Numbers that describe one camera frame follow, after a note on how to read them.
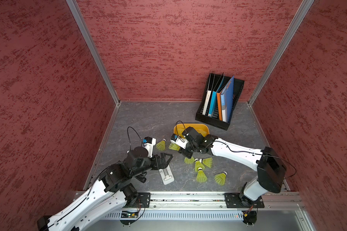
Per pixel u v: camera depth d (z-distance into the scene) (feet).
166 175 2.66
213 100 2.95
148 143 2.03
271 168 1.42
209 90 2.82
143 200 2.43
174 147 2.53
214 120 3.33
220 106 2.97
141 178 2.64
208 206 2.42
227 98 2.88
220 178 2.60
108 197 1.52
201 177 2.67
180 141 2.29
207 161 2.73
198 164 2.72
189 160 2.90
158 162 1.93
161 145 3.10
